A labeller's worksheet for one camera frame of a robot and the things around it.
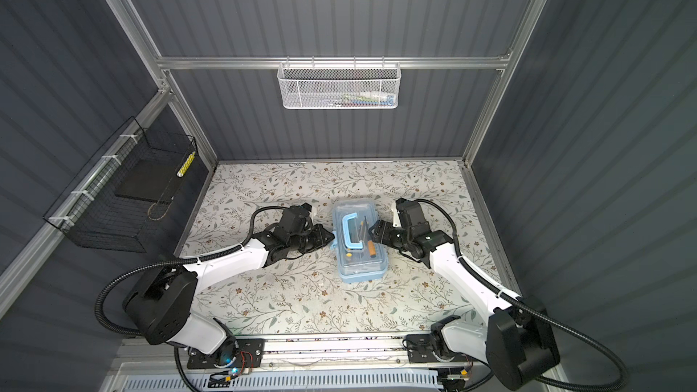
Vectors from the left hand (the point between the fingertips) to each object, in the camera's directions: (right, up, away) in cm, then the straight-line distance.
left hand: (337, 236), depth 86 cm
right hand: (+14, +1, -2) cm, 14 cm away
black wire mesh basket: (-58, +12, -14) cm, 61 cm away
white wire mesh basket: (-1, +63, +38) cm, 74 cm away
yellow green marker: (-46, +21, -6) cm, 51 cm away
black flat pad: (-52, +18, -9) cm, 56 cm away
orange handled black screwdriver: (+11, -3, -3) cm, 12 cm away
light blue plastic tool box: (+8, -6, -3) cm, 10 cm away
